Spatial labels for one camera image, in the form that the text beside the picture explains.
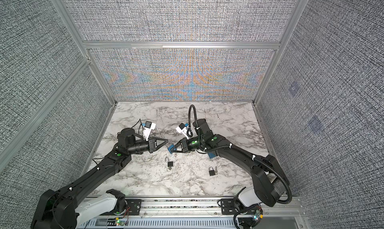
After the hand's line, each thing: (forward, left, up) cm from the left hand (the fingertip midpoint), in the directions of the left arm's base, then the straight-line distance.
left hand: (167, 143), depth 74 cm
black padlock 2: (-9, -23, -20) cm, 32 cm away
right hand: (-3, -2, -1) cm, 4 cm away
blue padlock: (-2, -2, 0) cm, 3 cm away
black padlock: (-2, +1, -19) cm, 19 cm away
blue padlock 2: (+2, -24, -19) cm, 31 cm away
